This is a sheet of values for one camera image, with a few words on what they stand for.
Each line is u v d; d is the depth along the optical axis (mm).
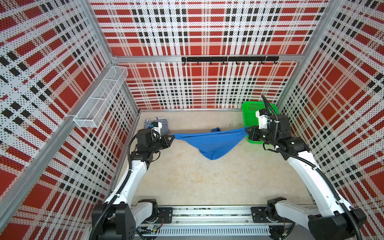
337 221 358
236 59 884
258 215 718
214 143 802
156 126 731
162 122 1108
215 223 734
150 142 655
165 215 737
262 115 639
